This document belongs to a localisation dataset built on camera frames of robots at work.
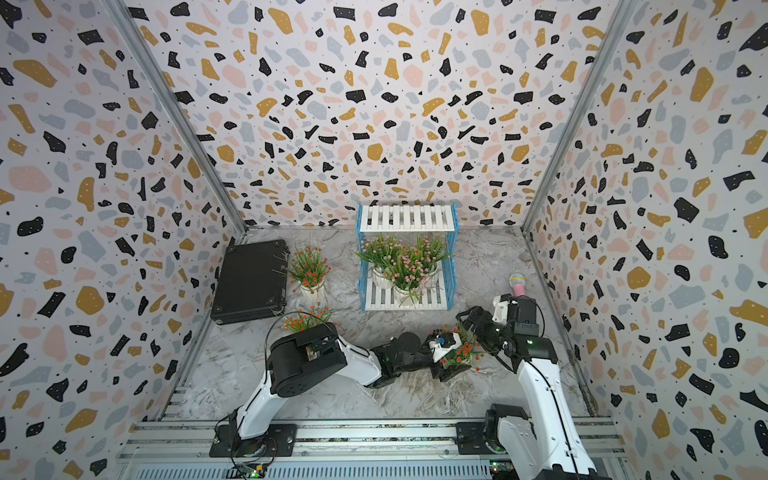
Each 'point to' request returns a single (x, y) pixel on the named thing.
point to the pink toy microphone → (517, 281)
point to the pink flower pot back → (374, 250)
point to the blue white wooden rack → (438, 296)
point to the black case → (251, 281)
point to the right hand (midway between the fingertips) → (467, 323)
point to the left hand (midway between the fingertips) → (469, 353)
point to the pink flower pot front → (405, 269)
